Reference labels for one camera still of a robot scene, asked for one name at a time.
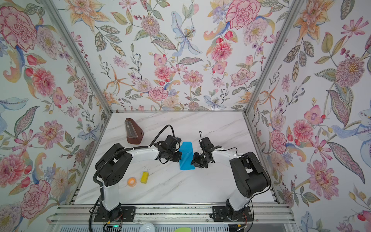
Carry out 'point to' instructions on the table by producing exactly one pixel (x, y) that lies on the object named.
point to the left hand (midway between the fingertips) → (183, 159)
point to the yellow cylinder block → (144, 177)
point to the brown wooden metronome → (134, 134)
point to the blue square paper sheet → (187, 157)
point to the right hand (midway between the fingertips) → (191, 162)
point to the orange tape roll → (131, 181)
